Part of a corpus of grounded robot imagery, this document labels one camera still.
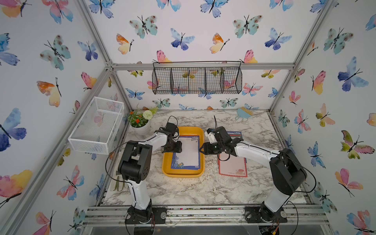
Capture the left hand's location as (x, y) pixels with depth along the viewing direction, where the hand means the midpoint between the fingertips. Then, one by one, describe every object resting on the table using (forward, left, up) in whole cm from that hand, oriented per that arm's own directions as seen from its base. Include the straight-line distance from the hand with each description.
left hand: (179, 148), depth 97 cm
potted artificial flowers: (+13, +26, +13) cm, 31 cm away
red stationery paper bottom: (-12, -32, -1) cm, 34 cm away
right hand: (-6, -14, +9) cm, 18 cm away
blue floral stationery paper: (+12, -39, -3) cm, 41 cm away
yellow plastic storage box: (-7, +7, 0) cm, 10 cm away
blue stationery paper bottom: (-7, -6, -1) cm, 10 cm away
